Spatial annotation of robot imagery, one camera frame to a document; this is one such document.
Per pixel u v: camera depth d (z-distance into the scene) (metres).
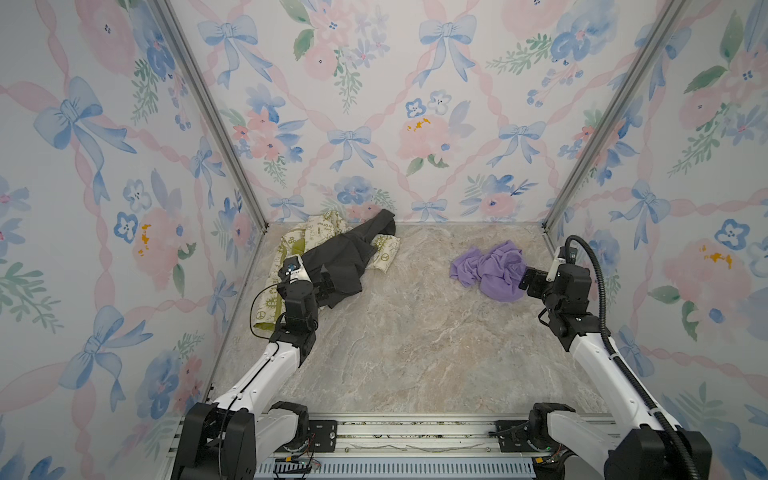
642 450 0.38
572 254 0.66
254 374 0.50
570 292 0.60
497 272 0.97
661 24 0.71
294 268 0.69
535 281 0.73
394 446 0.73
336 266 1.00
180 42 0.73
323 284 0.76
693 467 0.36
